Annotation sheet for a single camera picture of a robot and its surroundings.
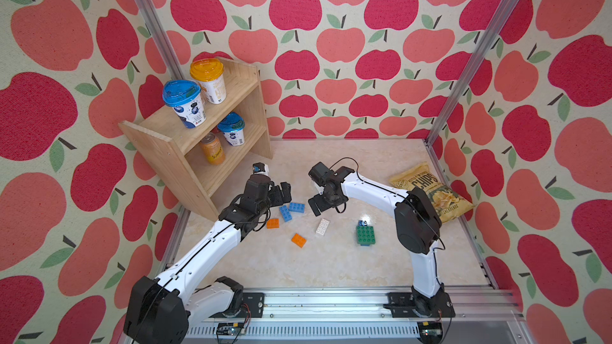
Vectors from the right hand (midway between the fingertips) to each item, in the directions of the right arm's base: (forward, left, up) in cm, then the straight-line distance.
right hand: (324, 209), depth 92 cm
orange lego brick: (-12, +9, -4) cm, 15 cm away
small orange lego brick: (-7, +19, -3) cm, 21 cm away
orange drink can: (+5, +39, +24) cm, 46 cm away
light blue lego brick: (+1, +11, -3) cm, 12 cm away
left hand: (-2, +15, +14) cm, 21 cm away
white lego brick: (-6, 0, -3) cm, 7 cm away
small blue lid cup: (+16, +35, +27) cm, 47 cm away
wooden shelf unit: (+5, +46, +19) cm, 50 cm away
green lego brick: (-8, -16, -1) cm, 18 cm away
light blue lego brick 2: (-2, +15, -2) cm, 16 cm away
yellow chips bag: (+7, -47, +2) cm, 48 cm away
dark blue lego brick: (-3, -15, -3) cm, 15 cm away
